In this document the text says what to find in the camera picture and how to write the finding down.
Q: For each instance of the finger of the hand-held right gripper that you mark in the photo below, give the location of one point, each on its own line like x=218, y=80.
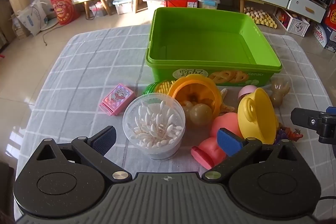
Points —
x=331, y=109
x=304, y=117

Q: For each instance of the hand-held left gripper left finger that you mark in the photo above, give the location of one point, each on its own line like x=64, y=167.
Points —
x=105, y=140

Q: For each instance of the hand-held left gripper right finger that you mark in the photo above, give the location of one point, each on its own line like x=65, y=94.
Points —
x=231, y=143

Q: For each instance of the pink pig toy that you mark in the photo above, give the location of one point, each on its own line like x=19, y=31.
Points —
x=212, y=151

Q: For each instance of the purple toy grapes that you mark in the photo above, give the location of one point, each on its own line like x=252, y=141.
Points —
x=288, y=134

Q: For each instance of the translucent tan hand toy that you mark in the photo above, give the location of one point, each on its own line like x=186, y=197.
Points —
x=279, y=98

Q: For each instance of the brown translucent figure toy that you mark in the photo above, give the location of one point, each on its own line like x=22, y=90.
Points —
x=200, y=113

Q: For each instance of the yellow toy pot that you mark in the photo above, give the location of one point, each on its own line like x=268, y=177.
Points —
x=262, y=113

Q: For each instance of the clear cotton swab jar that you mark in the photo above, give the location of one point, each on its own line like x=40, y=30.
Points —
x=153, y=129

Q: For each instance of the orange plastic cup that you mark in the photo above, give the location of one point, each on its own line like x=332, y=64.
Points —
x=210, y=92

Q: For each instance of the green plastic bin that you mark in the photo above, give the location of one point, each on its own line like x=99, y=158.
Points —
x=210, y=43

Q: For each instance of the dried starfish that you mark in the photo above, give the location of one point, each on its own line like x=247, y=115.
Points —
x=226, y=108

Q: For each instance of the pink card box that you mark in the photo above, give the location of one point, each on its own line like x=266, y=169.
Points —
x=118, y=98

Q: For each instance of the pink clear capsule ball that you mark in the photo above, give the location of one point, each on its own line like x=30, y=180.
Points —
x=248, y=89

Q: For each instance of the blue and white carton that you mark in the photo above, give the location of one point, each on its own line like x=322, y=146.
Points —
x=325, y=37

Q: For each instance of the grey checked tablecloth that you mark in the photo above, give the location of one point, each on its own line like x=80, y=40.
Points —
x=86, y=69

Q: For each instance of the toy corn cob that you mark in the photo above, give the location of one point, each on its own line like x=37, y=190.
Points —
x=164, y=87

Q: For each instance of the white patterned carton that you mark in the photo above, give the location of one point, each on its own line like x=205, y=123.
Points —
x=294, y=23

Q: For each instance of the red gift box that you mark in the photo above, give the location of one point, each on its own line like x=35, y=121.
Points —
x=330, y=14

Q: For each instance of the tray of eggs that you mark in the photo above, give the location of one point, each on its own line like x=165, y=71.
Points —
x=260, y=16

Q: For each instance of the red paper bag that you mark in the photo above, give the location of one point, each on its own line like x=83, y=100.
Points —
x=64, y=8

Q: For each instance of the clear lidded storage box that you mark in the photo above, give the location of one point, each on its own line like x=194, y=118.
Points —
x=208, y=3

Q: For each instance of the white plastic bag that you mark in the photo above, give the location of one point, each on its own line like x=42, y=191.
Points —
x=31, y=18

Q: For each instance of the red flat box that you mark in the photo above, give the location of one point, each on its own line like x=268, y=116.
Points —
x=183, y=1

